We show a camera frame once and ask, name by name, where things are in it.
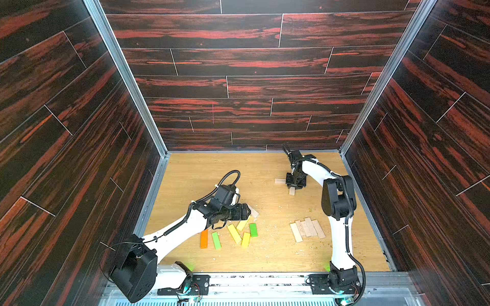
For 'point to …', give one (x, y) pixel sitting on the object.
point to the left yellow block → (234, 233)
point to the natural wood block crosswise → (280, 181)
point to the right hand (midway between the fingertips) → (295, 185)
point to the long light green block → (216, 240)
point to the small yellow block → (245, 240)
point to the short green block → (253, 230)
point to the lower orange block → (204, 239)
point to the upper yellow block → (242, 224)
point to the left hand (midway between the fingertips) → (245, 213)
